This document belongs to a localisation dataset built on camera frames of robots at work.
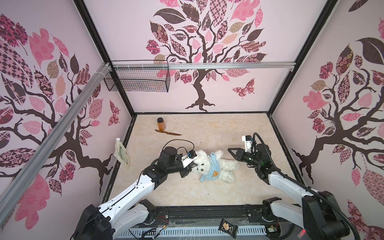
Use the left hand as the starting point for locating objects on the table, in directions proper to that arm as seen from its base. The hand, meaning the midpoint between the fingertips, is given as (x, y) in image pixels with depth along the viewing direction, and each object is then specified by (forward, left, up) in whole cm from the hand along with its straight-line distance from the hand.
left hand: (195, 164), depth 77 cm
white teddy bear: (+2, -19, -8) cm, 21 cm away
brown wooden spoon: (+33, +20, -15) cm, 41 cm away
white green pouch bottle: (+9, +44, -4) cm, 45 cm away
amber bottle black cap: (+34, +25, -7) cm, 43 cm away
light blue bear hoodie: (-2, -10, -5) cm, 11 cm away
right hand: (+9, -19, +1) cm, 21 cm away
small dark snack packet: (-27, -16, -12) cm, 34 cm away
